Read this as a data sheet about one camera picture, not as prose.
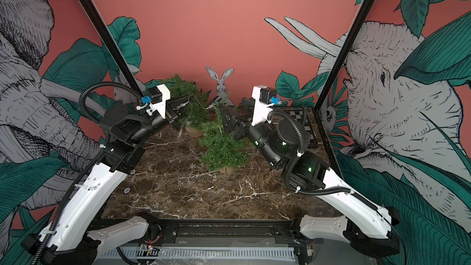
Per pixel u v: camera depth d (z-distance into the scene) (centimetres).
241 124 40
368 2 75
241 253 70
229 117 42
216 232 75
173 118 48
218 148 73
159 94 42
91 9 77
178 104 51
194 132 104
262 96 39
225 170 89
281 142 34
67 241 37
